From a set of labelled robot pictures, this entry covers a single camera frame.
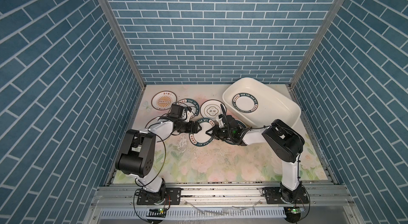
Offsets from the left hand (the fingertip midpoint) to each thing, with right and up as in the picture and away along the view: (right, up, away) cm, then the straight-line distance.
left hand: (198, 128), depth 92 cm
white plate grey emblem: (+8, +11, +14) cm, 19 cm away
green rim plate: (-7, +13, +17) cm, 22 cm away
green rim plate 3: (+31, +15, +20) cm, 40 cm away
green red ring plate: (+26, +2, +6) cm, 27 cm away
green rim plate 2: (+2, -6, -1) cm, 6 cm away
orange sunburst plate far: (-27, +16, +19) cm, 37 cm away
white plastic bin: (+49, +13, +14) cm, 53 cm away
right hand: (+4, -3, -1) cm, 5 cm away
